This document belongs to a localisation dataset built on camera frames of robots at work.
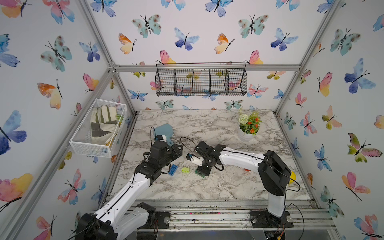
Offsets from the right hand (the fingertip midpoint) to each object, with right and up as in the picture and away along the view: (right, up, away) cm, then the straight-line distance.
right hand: (201, 167), depth 87 cm
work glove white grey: (-50, +25, -11) cm, 57 cm away
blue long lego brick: (-17, -2, +3) cm, 17 cm away
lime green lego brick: (-9, -2, +2) cm, 10 cm away
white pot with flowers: (+30, +24, +7) cm, 39 cm away
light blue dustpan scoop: (-26, +21, +25) cm, 42 cm away
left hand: (-11, +13, -6) cm, 18 cm away
